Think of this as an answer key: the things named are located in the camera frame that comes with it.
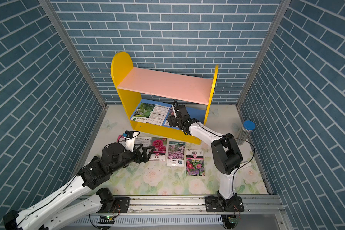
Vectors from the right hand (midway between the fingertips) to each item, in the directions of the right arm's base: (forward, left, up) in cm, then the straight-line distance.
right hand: (177, 116), depth 94 cm
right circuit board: (-53, -33, -14) cm, 64 cm away
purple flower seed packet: (-20, -1, -14) cm, 25 cm away
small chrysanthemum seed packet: (-26, -14, -16) cm, 33 cm away
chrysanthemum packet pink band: (+3, +4, 0) cm, 5 cm away
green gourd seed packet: (+1, +23, 0) cm, 23 cm away
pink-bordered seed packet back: (-10, +41, -17) cm, 45 cm away
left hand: (-29, +9, +9) cm, 32 cm away
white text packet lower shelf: (+1, +13, -1) cm, 13 cm away
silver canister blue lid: (-9, -42, +2) cm, 44 cm away
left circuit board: (-58, +31, -18) cm, 68 cm away
